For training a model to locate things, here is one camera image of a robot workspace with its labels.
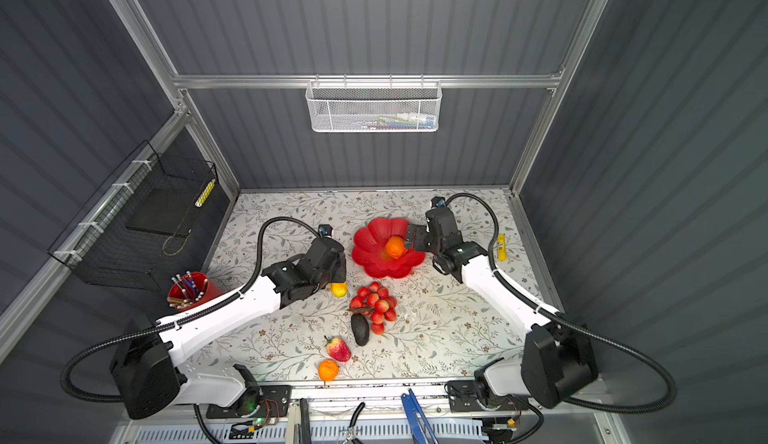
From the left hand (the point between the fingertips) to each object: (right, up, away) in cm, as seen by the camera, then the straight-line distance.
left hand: (342, 262), depth 82 cm
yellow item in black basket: (-38, +19, -1) cm, 42 cm away
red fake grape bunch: (+10, -12, 0) cm, 15 cm away
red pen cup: (-40, -7, -3) cm, 41 cm away
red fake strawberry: (-1, -23, -4) cm, 23 cm away
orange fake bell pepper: (+15, +3, +15) cm, 21 cm away
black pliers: (+5, -35, -11) cm, 37 cm away
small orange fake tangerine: (-2, -26, -7) cm, 28 cm away
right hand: (+23, +8, +3) cm, 25 cm away
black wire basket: (-50, +8, -10) cm, 52 cm away
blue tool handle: (+19, -34, -12) cm, 41 cm away
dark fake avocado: (+5, -18, 0) cm, 19 cm away
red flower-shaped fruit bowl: (+6, +1, +20) cm, 20 cm away
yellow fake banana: (0, -6, -5) cm, 8 cm away
